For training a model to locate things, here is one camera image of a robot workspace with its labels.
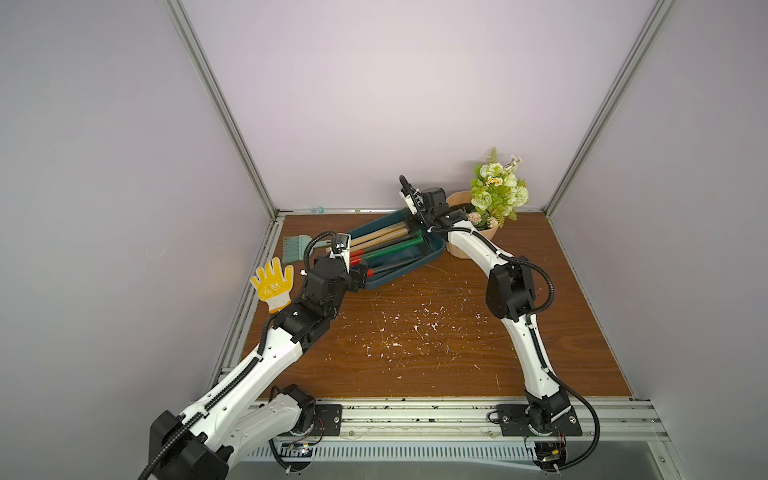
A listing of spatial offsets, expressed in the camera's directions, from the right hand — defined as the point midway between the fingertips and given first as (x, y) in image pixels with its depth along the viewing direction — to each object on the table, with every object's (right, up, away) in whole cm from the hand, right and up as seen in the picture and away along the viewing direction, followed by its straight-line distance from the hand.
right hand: (406, 206), depth 100 cm
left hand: (-15, -15, -25) cm, 33 cm away
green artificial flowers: (+26, +3, -12) cm, 29 cm away
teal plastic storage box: (+9, -14, +4) cm, 17 cm away
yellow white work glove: (-47, -28, 0) cm, 54 cm away
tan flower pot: (+21, +2, +6) cm, 22 cm away
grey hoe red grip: (-11, -22, -7) cm, 26 cm away
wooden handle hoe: (-12, -12, +4) cm, 18 cm away
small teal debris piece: (-37, +2, +27) cm, 46 cm away
